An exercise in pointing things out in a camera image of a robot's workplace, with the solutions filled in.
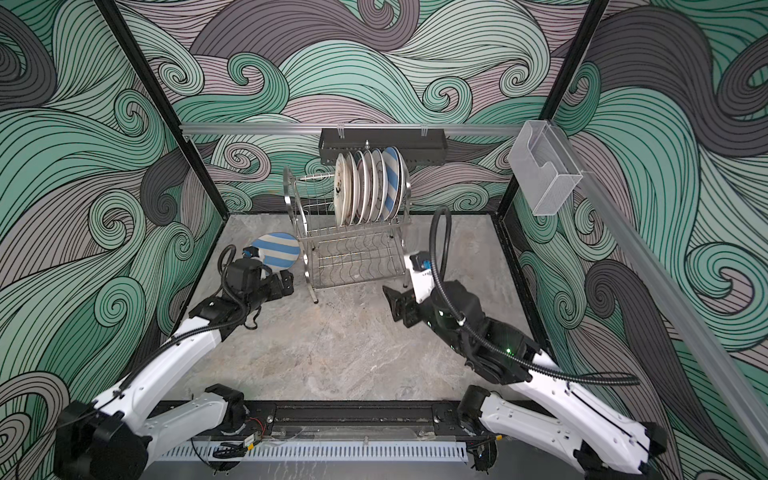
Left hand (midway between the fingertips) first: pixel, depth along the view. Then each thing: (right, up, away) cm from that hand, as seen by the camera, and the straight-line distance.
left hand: (281, 271), depth 83 cm
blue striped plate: (-9, +5, +24) cm, 26 cm away
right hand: (+33, -2, -19) cm, 38 cm away
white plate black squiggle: (+17, +24, 0) cm, 29 cm away
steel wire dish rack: (+14, +3, +22) cm, 26 cm away
